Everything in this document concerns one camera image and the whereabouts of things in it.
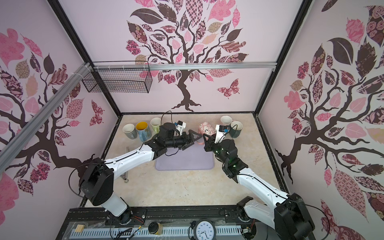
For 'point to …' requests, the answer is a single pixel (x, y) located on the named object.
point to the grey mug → (130, 131)
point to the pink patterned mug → (226, 120)
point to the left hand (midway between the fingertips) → (198, 141)
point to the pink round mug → (205, 128)
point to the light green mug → (155, 124)
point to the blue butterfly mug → (144, 130)
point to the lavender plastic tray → (194, 157)
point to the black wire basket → (118, 80)
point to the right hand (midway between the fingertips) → (204, 133)
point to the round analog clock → (204, 229)
